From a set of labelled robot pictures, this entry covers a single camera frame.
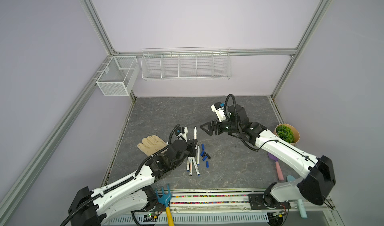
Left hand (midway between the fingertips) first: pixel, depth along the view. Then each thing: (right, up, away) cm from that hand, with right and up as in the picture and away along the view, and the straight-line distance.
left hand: (197, 143), depth 75 cm
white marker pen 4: (+1, -10, +14) cm, 17 cm away
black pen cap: (+4, -10, +15) cm, 19 cm away
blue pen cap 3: (+6, -15, +12) cm, 20 cm away
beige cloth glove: (-29, -5, +19) cm, 35 cm away
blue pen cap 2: (+4, -12, +14) cm, 19 cm away
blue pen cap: (+3, -10, +16) cm, 19 cm away
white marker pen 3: (-4, -16, +10) cm, 19 cm away
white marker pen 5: (-1, -15, +10) cm, 18 cm away
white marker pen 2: (-5, -15, +12) cm, 19 cm away
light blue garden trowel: (+50, -33, -6) cm, 60 cm away
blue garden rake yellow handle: (-16, -28, -1) cm, 32 cm away
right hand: (+4, +9, 0) cm, 10 cm away
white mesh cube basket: (-53, +39, +23) cm, 69 cm away
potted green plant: (+53, +4, +11) cm, 54 cm away
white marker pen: (-1, +5, +2) cm, 5 cm away
